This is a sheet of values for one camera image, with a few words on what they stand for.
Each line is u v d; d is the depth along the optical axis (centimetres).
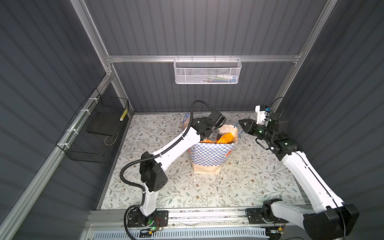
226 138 79
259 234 70
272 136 54
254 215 74
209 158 77
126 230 68
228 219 74
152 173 45
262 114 65
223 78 91
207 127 55
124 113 84
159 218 73
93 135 73
